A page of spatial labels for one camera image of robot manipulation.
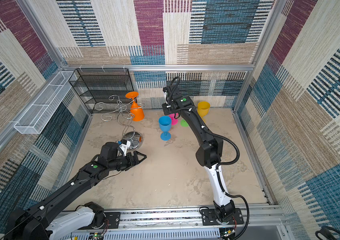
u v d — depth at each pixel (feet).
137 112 2.97
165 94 2.67
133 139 3.27
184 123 3.67
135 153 2.34
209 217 2.39
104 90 3.55
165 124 3.01
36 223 1.29
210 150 1.85
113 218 2.44
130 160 2.26
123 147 2.44
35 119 2.35
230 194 2.13
